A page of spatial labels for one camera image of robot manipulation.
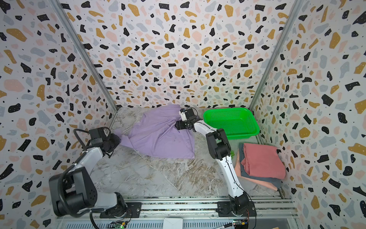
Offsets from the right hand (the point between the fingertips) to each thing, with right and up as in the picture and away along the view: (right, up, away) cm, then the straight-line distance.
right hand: (177, 121), depth 107 cm
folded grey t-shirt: (+60, -35, -26) cm, 74 cm away
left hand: (-34, -9, -19) cm, 40 cm away
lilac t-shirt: (-17, -7, -2) cm, 19 cm away
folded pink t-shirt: (+54, -24, -23) cm, 63 cm away
